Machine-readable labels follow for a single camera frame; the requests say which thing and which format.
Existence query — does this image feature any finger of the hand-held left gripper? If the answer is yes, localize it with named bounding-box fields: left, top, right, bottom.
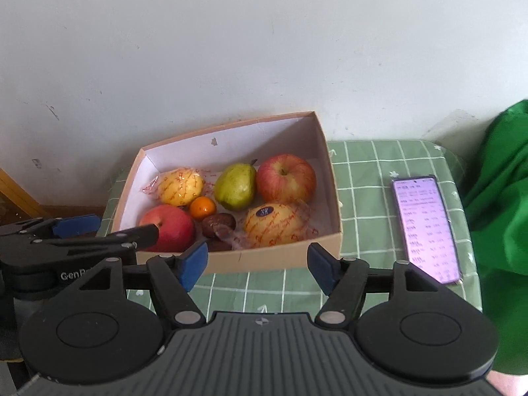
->
left=0, top=214, right=102, bottom=241
left=0, top=223, right=160, bottom=258

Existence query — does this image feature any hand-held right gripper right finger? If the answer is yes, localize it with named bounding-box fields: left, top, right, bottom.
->
left=307, top=243, right=454, bottom=330

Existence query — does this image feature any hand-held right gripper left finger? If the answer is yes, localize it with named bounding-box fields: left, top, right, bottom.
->
left=70, top=240, right=209, bottom=330

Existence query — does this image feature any dark red apple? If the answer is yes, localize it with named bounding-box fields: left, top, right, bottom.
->
left=139, top=204, right=196, bottom=253

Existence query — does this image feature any brown cardboard box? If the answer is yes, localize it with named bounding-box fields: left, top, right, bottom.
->
left=112, top=111, right=343, bottom=275

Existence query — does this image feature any small tangerine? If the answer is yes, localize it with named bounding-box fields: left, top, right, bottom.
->
left=190, top=196, right=217, bottom=220

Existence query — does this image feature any plastic orange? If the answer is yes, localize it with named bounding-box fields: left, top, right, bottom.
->
left=231, top=200, right=318, bottom=250
left=142, top=167, right=215, bottom=207

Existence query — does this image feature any green pear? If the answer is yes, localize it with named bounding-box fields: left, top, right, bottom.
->
left=214, top=159, right=258, bottom=212

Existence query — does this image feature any striped red yellow apple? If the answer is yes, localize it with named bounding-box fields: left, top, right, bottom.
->
left=256, top=154, right=317, bottom=205

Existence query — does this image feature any green checked tablecloth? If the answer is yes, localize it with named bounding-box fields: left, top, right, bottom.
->
left=101, top=139, right=483, bottom=318

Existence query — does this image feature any smartphone with lit screen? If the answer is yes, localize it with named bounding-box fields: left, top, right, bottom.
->
left=391, top=175, right=463, bottom=286

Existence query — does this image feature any bright green cloth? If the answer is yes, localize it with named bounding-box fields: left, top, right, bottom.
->
left=458, top=99, right=528, bottom=376

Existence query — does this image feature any yellow wooden frame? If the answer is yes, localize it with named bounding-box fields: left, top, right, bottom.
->
left=0, top=168, right=42, bottom=219

